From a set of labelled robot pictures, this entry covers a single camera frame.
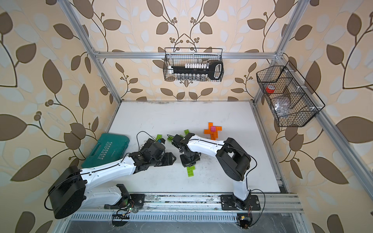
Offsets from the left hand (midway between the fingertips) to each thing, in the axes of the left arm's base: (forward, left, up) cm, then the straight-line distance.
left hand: (172, 157), depth 83 cm
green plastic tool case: (+7, +40, -2) cm, 40 cm away
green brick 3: (-6, -11, -7) cm, 14 cm away
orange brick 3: (+23, -22, -6) cm, 32 cm away
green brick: (+18, +11, -6) cm, 22 cm away
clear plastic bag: (+15, -55, +28) cm, 64 cm away
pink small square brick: (+23, -26, -3) cm, 35 cm away
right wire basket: (+19, -63, +28) cm, 71 cm away
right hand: (-2, -10, -6) cm, 12 cm away
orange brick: (+28, -25, -5) cm, 38 cm away
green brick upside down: (-4, -11, -5) cm, 13 cm away
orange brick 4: (+18, -27, -6) cm, 33 cm away
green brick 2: (+22, -8, -6) cm, 24 cm away
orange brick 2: (+24, -30, -5) cm, 39 cm away
